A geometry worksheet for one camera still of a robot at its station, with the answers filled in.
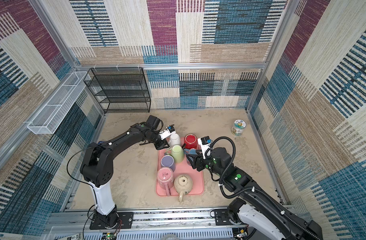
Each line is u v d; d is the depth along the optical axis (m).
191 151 0.87
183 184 0.76
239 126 1.00
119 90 1.09
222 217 0.73
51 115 0.73
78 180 0.50
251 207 0.62
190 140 0.92
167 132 0.83
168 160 0.86
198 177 0.85
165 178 0.75
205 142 0.63
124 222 0.73
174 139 0.92
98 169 0.50
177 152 0.87
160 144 0.82
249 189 0.49
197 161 0.63
